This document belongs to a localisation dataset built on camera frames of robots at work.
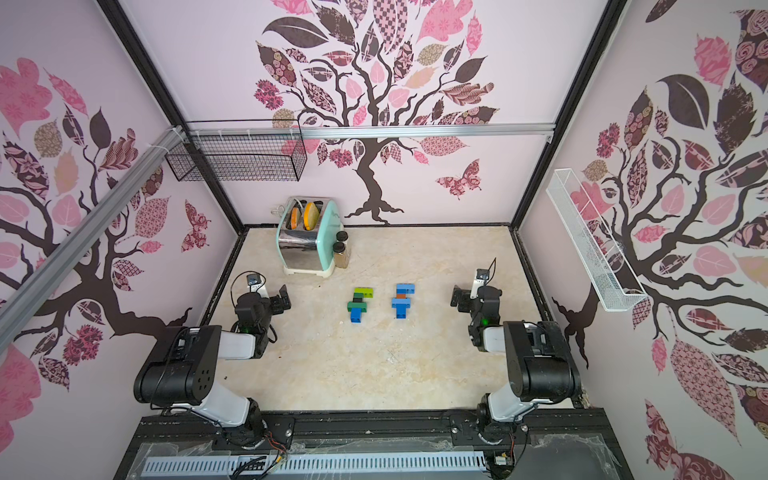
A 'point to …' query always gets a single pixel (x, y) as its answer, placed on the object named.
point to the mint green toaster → (306, 231)
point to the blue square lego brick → (401, 313)
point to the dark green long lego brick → (356, 305)
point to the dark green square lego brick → (358, 295)
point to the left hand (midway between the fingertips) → (271, 293)
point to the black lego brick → (357, 299)
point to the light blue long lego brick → (401, 303)
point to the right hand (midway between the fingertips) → (469, 289)
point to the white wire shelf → (608, 270)
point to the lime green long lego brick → (367, 292)
